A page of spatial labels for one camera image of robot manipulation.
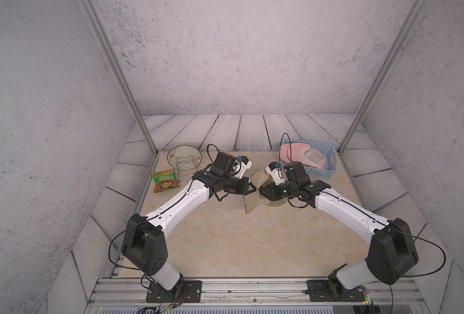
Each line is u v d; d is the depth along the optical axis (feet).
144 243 1.40
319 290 2.37
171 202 1.64
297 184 2.12
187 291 2.40
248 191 2.43
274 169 2.46
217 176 2.02
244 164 2.39
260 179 2.59
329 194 1.81
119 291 2.46
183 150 3.28
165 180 3.34
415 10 2.30
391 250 1.38
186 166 3.42
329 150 3.76
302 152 3.65
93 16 2.35
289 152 3.55
